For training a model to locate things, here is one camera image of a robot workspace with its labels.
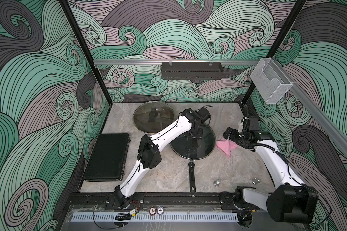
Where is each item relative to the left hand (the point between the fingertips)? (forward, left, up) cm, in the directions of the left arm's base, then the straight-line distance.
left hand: (196, 135), depth 83 cm
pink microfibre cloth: (-1, -21, -10) cm, 23 cm away
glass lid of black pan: (-3, +3, -10) cm, 11 cm away
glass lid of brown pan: (+13, +27, +1) cm, 30 cm away
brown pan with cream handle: (+13, +27, +1) cm, 30 cm away
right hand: (-1, -19, 0) cm, 19 cm away
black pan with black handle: (-18, +4, -7) cm, 19 cm away
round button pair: (-35, +21, -15) cm, 43 cm away
